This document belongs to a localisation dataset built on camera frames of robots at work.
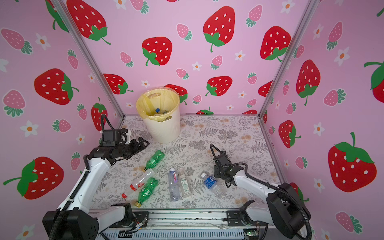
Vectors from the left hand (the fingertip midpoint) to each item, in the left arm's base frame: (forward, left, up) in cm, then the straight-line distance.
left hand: (143, 145), depth 80 cm
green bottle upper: (+2, -5, -15) cm, 16 cm away
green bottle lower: (-20, -2, -15) cm, 25 cm away
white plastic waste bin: (+14, -8, -5) cm, 17 cm away
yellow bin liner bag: (+36, -1, 0) cm, 36 cm away
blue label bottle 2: (-17, -39, -15) cm, 45 cm away
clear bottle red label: (-16, +4, -16) cm, 23 cm away
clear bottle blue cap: (+34, -5, -7) cm, 35 cm away
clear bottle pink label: (-16, -16, -17) cm, 28 cm away
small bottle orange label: (+14, -7, +10) cm, 18 cm away
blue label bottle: (+35, 0, -6) cm, 35 cm away
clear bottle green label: (-15, -23, -15) cm, 31 cm away
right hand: (-6, -43, -17) cm, 46 cm away
